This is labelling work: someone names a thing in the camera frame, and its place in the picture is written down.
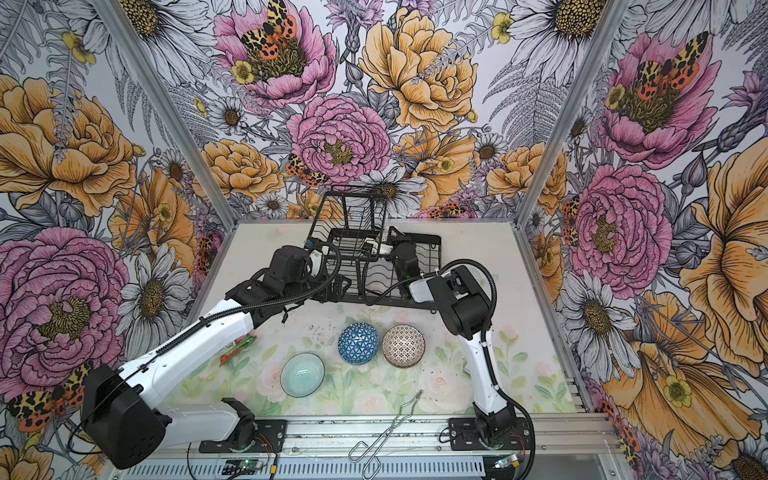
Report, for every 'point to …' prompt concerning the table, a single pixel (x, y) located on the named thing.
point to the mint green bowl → (302, 374)
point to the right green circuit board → (508, 461)
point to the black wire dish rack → (351, 245)
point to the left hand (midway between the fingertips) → (333, 288)
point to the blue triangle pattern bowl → (358, 343)
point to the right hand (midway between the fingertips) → (396, 229)
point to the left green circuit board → (241, 466)
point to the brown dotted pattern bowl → (403, 345)
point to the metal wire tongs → (369, 453)
